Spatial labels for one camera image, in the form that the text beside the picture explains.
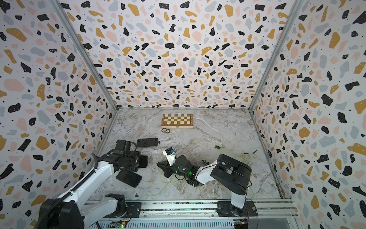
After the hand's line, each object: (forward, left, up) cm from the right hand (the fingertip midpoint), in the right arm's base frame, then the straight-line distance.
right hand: (159, 165), depth 80 cm
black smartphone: (+2, +9, 0) cm, 10 cm away
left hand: (+6, +10, -2) cm, 12 cm away
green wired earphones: (+17, -55, -11) cm, 59 cm away
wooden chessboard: (+38, -6, -7) cm, 40 cm away
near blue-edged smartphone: (-4, +18, -10) cm, 22 cm away
